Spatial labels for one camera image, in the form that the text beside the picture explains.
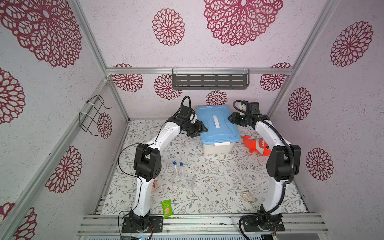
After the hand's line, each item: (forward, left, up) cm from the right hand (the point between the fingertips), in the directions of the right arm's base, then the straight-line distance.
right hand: (231, 115), depth 95 cm
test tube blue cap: (-33, +29, -4) cm, 44 cm away
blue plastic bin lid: (-8, +7, -3) cm, 11 cm away
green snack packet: (-51, +36, -19) cm, 65 cm away
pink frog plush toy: (-38, +46, -20) cm, 63 cm away
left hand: (-12, +17, -3) cm, 21 cm away
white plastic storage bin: (-16, +12, -15) cm, 25 cm away
